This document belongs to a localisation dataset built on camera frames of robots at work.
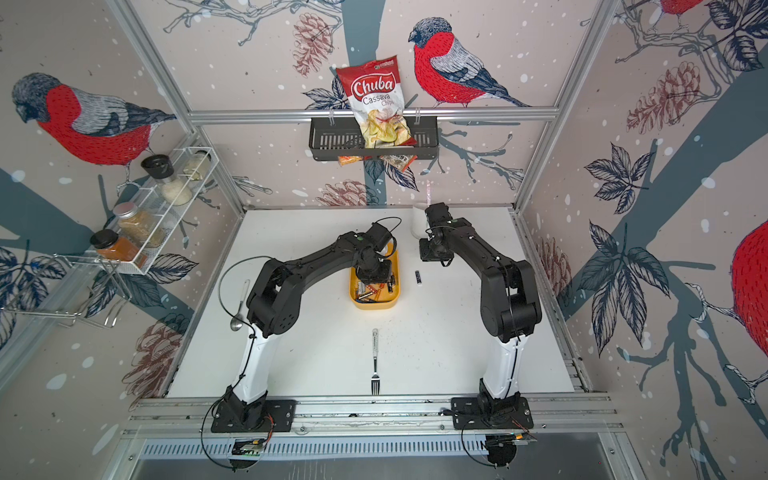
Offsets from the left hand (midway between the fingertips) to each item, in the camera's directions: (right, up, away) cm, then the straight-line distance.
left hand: (392, 275), depth 95 cm
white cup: (+9, +17, +6) cm, 21 cm away
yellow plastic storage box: (-3, -7, +1) cm, 8 cm away
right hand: (+12, +7, +2) cm, 14 cm away
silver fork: (-5, -26, -15) cm, 31 cm away
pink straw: (+13, +29, +13) cm, 34 cm away
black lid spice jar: (-58, +26, -18) cm, 66 cm away
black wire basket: (-18, +45, 0) cm, 48 cm away
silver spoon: (-48, -14, -5) cm, 51 cm away
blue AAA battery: (+9, -2, +5) cm, 11 cm away
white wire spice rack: (-60, +34, -9) cm, 69 cm away
